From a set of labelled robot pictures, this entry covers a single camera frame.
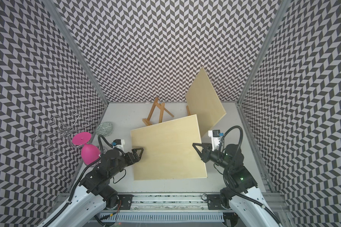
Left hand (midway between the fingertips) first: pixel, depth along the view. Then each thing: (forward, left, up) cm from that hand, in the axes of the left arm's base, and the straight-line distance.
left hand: (138, 153), depth 77 cm
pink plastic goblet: (-5, +19, +11) cm, 23 cm away
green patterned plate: (+23, +30, -10) cm, 39 cm away
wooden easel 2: (+37, -30, -8) cm, 49 cm away
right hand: (-2, -30, +11) cm, 32 cm away
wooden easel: (+28, -1, -9) cm, 29 cm away
